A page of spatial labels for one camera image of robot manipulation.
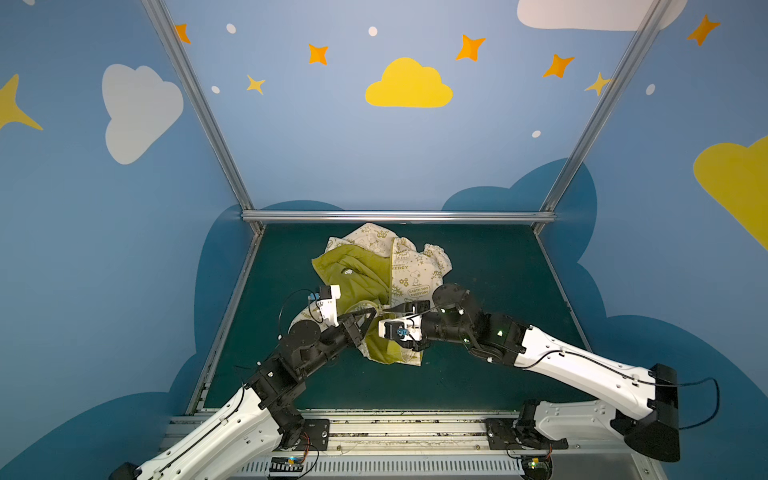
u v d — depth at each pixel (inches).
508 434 28.9
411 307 23.4
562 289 43.2
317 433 29.3
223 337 37.2
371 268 40.6
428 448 28.9
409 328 21.3
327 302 24.7
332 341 23.4
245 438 22.6
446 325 21.5
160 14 27.0
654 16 27.6
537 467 28.9
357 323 25.1
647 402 15.8
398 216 47.1
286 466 28.7
